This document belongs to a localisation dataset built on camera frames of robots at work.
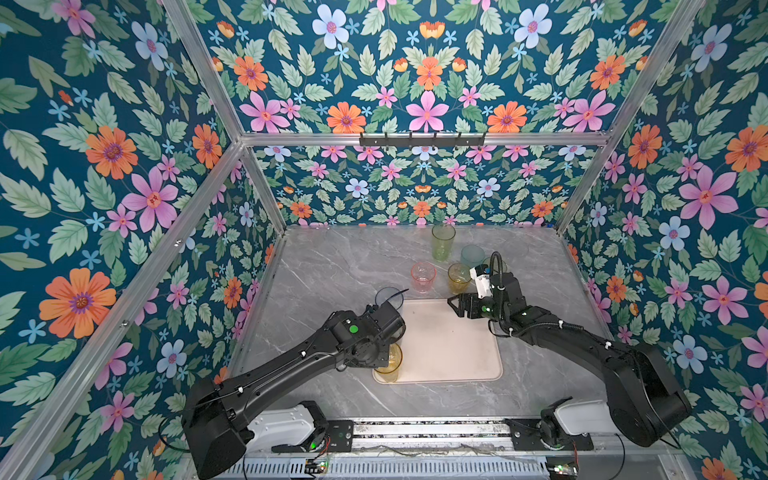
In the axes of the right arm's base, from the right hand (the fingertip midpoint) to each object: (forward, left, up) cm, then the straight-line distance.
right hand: (458, 297), depth 87 cm
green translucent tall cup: (+22, +3, +2) cm, 22 cm away
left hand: (-19, +21, +3) cm, 28 cm away
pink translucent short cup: (+16, +9, -10) cm, 21 cm away
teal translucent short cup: (+19, -8, -4) cm, 21 cm away
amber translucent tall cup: (-23, +19, +4) cm, 30 cm away
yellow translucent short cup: (+13, -3, -7) cm, 15 cm away
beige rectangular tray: (-10, +6, -11) cm, 16 cm away
